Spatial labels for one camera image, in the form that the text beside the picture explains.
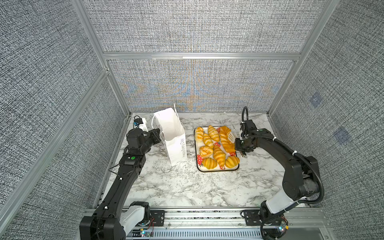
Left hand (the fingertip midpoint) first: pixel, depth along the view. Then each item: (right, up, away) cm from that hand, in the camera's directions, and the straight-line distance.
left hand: (160, 129), depth 78 cm
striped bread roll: (+31, -3, +24) cm, 40 cm away
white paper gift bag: (+4, -3, +19) cm, 20 cm away
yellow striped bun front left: (+27, -20, +10) cm, 35 cm away
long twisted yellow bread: (+40, -10, +17) cm, 44 cm away
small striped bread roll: (+27, -8, +21) cm, 36 cm away
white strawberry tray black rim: (+22, -23, +13) cm, 34 cm away
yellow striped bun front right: (+40, -19, +10) cm, 46 cm away
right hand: (+44, -11, +13) cm, 47 cm away
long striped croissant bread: (+34, -17, +14) cm, 40 cm away
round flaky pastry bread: (+25, -15, +14) cm, 33 cm away
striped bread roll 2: (+22, -4, +22) cm, 31 cm away
